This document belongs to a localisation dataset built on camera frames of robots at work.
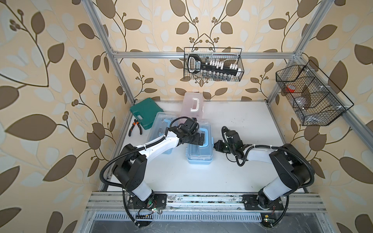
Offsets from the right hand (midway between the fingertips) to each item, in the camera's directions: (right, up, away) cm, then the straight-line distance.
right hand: (212, 145), depth 93 cm
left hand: (-10, +6, -6) cm, 14 cm away
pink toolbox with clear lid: (-13, +27, +10) cm, 31 cm away
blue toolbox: (-9, -3, -9) cm, 13 cm away
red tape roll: (+42, +35, -12) cm, 56 cm away
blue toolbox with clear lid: (-34, +15, +6) cm, 38 cm away
